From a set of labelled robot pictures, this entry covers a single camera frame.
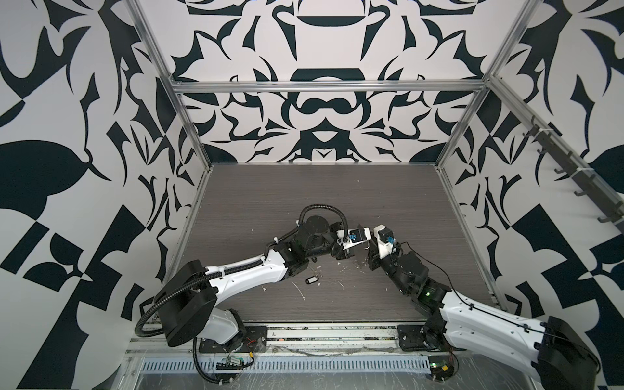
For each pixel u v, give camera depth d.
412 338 0.74
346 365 0.71
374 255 0.70
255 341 0.73
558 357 0.41
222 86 1.07
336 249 0.62
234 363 0.72
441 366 0.71
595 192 0.55
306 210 0.53
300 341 0.76
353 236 0.59
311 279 0.86
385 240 0.65
